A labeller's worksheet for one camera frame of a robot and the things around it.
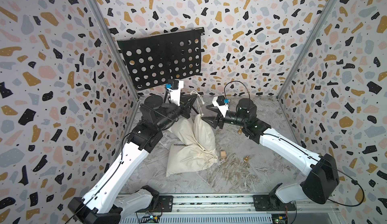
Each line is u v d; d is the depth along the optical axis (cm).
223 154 90
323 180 41
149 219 71
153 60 73
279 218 72
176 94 51
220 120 62
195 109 103
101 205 36
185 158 83
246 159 88
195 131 81
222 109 60
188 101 60
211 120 64
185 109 53
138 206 56
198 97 59
